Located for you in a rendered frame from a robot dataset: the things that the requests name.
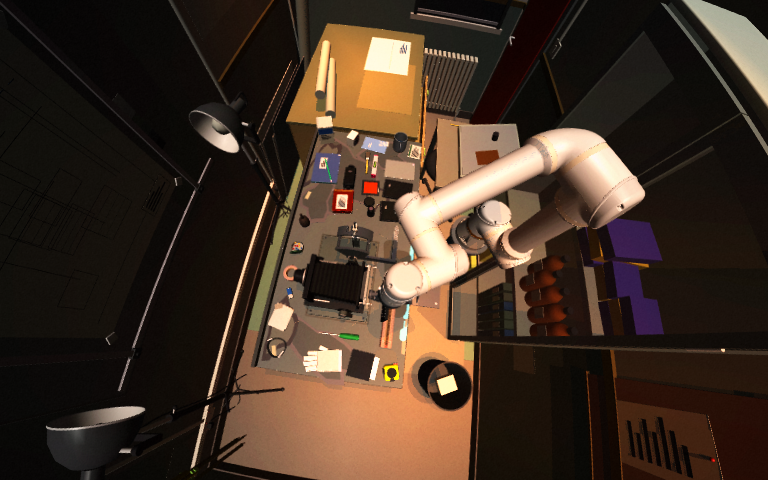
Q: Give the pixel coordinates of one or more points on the dark grey round lens housing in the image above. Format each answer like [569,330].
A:
[354,240]

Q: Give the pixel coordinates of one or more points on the black studio lamp on stand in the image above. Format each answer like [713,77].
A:
[216,125]

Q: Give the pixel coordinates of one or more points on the dark shelf unit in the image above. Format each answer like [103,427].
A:
[600,345]

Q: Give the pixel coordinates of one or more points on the purple box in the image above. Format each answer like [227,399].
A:
[636,300]
[630,240]

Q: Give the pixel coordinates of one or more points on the grey studio lamp reflector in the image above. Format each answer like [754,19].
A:
[90,438]

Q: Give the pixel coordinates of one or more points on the white paper sheet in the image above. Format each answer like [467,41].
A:
[387,55]

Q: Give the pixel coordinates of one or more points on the dark window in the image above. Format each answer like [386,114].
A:
[459,12]

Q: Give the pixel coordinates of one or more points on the black tripod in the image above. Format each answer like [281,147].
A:
[210,405]

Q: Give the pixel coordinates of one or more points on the black card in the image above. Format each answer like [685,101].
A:
[397,189]

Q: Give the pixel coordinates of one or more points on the yellow button box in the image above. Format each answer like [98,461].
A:
[391,372]

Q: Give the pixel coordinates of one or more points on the black bellows copy camera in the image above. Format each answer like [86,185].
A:
[335,282]

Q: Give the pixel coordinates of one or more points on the cream paper roll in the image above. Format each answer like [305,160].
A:
[323,69]
[330,90]

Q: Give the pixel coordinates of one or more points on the red square block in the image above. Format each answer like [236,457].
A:
[370,188]

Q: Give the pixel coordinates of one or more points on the small white cube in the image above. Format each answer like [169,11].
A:
[353,135]

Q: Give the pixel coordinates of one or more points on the black rubber blower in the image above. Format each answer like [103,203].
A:
[304,221]

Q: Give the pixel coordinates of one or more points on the blue notebook with green pen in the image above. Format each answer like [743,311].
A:
[326,168]

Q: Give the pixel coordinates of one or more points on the brown bottle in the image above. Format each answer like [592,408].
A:
[543,280]
[547,264]
[547,314]
[546,297]

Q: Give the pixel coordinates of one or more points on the grey wall radiator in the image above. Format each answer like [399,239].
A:
[449,81]

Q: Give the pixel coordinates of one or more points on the tan cardboard sheet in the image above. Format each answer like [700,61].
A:
[387,93]

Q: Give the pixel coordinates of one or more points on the tan wooden cabinet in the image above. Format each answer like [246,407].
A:
[312,114]

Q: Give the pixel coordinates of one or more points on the copper bar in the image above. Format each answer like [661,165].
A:
[387,330]

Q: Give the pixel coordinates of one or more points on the light blue card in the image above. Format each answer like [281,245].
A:
[375,144]

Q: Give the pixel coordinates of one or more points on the red framed picture box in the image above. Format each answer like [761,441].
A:
[343,201]

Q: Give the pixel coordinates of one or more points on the black round knob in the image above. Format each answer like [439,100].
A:
[371,207]

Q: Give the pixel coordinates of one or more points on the small white box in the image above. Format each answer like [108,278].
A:
[324,123]

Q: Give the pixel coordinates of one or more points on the black waste bin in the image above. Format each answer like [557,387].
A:
[429,396]

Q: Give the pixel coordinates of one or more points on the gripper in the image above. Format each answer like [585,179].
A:
[380,298]

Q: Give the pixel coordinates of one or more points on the cream paper scrap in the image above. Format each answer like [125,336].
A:
[447,385]

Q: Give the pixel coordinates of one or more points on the grey card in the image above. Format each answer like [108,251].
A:
[399,169]

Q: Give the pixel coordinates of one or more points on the white work glove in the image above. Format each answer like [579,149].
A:
[324,361]

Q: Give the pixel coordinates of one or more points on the black film holder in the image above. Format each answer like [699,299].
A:
[387,211]

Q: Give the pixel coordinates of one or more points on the small patterned card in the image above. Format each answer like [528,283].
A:
[415,151]

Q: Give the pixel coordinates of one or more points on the grey board with orange patch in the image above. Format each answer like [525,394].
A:
[480,147]

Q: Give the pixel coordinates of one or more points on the white paper note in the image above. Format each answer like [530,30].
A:
[280,318]

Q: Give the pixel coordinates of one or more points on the white and red marker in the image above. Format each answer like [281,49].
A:
[374,166]

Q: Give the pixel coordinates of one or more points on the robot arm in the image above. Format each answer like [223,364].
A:
[576,165]

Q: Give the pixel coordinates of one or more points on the black rectangular case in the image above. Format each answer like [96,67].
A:
[350,177]

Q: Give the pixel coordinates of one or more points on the dark blue cup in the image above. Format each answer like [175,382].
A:
[400,142]

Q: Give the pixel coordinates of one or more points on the grey camera cradle base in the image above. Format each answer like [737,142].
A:
[329,243]

